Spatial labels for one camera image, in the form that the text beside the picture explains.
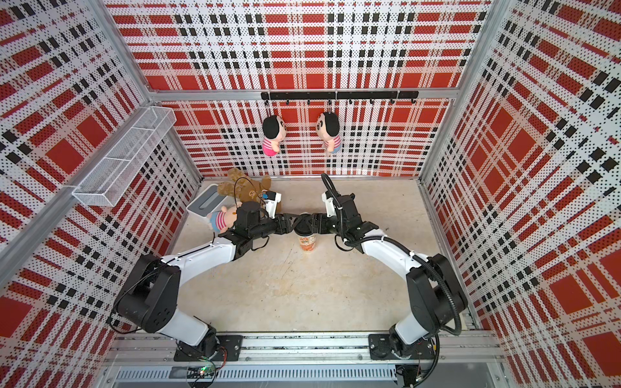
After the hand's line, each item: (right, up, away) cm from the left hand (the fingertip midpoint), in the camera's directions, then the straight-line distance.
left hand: (300, 217), depth 86 cm
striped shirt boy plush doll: (-33, -2, +11) cm, 34 cm away
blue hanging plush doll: (+10, +34, +5) cm, 36 cm away
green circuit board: (-27, -44, -17) cm, 54 cm away
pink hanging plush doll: (-11, +34, +7) cm, 37 cm away
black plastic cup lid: (+2, -3, -4) cm, 5 cm away
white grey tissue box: (-45, +5, +21) cm, 50 cm away
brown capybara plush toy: (-29, +12, +22) cm, 38 cm away
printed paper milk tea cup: (+2, -10, +1) cm, 10 cm away
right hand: (+6, -1, -1) cm, 6 cm away
